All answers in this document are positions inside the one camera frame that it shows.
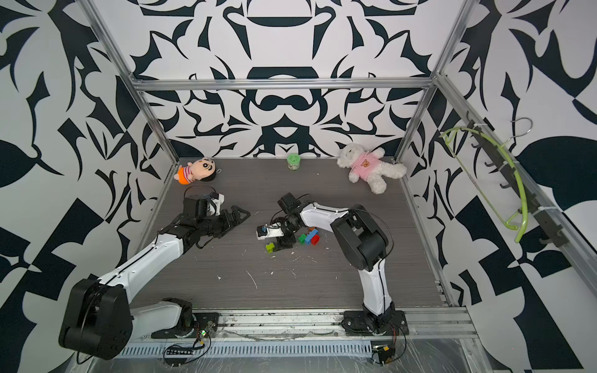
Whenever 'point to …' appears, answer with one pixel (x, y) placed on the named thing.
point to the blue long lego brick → (309, 236)
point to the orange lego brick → (311, 228)
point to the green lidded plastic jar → (294, 161)
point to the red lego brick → (315, 239)
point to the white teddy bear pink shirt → (368, 166)
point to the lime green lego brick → (270, 247)
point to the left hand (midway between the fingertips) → (241, 214)
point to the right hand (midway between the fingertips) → (273, 232)
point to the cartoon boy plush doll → (202, 169)
